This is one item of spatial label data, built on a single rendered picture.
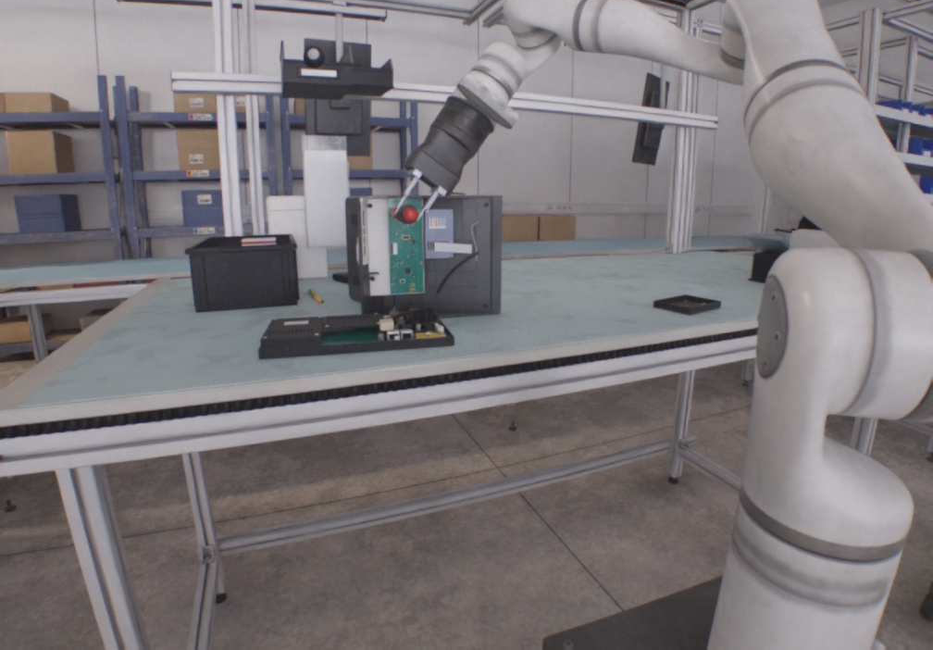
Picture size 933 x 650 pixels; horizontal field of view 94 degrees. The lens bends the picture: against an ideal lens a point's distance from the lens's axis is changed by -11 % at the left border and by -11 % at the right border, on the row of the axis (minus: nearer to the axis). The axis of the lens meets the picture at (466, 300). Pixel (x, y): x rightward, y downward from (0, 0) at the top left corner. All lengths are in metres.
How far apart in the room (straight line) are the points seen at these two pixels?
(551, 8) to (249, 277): 0.69
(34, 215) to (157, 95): 1.39
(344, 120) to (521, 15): 1.99
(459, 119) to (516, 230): 3.68
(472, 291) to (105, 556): 0.68
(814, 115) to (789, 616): 0.32
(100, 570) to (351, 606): 0.98
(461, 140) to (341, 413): 0.39
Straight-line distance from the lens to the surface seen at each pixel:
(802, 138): 0.41
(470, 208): 0.85
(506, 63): 0.73
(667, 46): 0.69
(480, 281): 0.86
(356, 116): 2.68
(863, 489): 0.33
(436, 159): 0.68
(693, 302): 1.06
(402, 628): 1.65
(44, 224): 4.75
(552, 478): 1.99
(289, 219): 1.29
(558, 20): 0.73
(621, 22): 0.69
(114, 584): 0.88
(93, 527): 0.83
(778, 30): 0.55
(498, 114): 0.67
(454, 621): 1.65
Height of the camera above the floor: 1.20
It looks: 12 degrees down
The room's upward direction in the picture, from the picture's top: straight up
